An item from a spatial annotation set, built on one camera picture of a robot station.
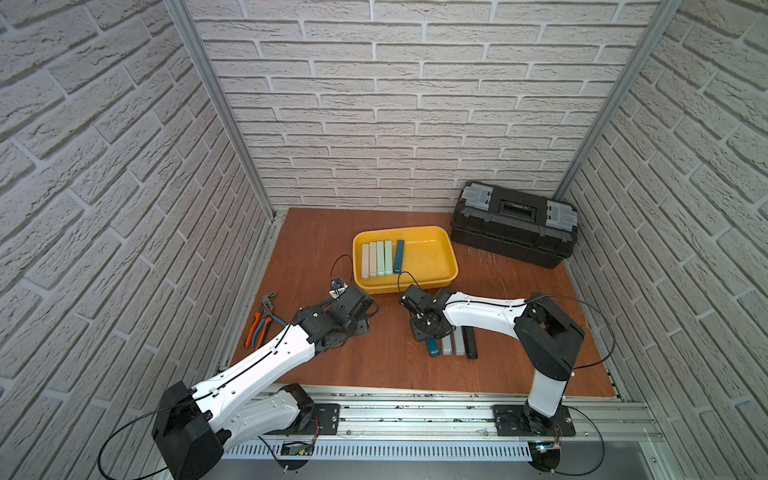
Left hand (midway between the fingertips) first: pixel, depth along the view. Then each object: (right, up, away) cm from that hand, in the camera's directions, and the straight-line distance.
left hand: (363, 315), depth 79 cm
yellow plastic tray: (+21, +16, +28) cm, 38 cm away
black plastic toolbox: (+49, +26, +16) cm, 58 cm away
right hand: (+18, -7, +11) cm, 22 cm away
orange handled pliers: (-30, -4, +8) cm, 31 cm away
